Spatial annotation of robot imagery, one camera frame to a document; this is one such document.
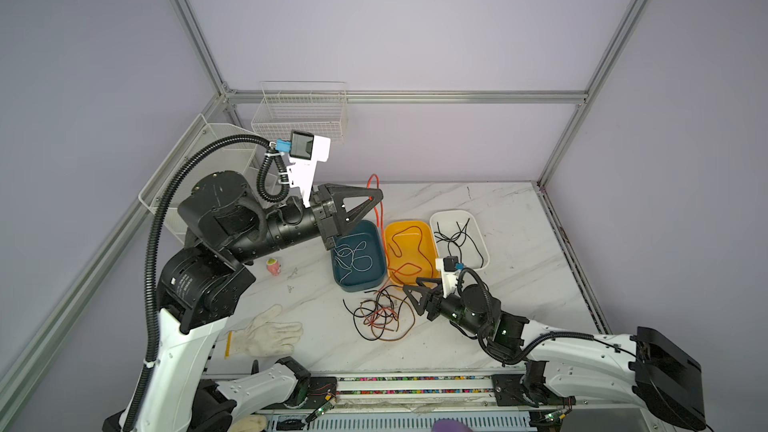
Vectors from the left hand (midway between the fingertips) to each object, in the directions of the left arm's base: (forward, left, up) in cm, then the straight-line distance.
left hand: (379, 198), depth 42 cm
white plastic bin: (+38, -22, -54) cm, 70 cm away
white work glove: (-3, +34, -55) cm, 65 cm away
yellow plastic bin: (+25, -8, -54) cm, 61 cm away
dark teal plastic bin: (+21, +9, -54) cm, 59 cm away
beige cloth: (-22, +31, -54) cm, 66 cm away
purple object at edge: (-22, -16, -56) cm, 62 cm away
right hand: (+4, -6, -37) cm, 37 cm away
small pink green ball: (+18, +35, -52) cm, 65 cm away
